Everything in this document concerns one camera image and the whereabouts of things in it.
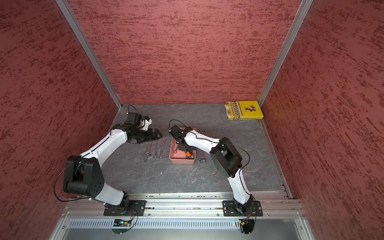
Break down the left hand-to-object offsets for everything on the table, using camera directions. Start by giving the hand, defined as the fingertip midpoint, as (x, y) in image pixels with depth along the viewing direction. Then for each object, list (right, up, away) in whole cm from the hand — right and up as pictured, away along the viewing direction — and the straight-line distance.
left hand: (155, 139), depth 87 cm
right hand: (+20, -7, +6) cm, 22 cm away
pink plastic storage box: (+13, -11, +3) cm, 18 cm away
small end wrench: (+2, -2, +13) cm, 13 cm away
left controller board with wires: (-14, -39, -15) cm, 44 cm away
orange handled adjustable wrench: (+20, -10, +1) cm, 22 cm away
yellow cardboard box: (+62, +19, +26) cm, 70 cm away
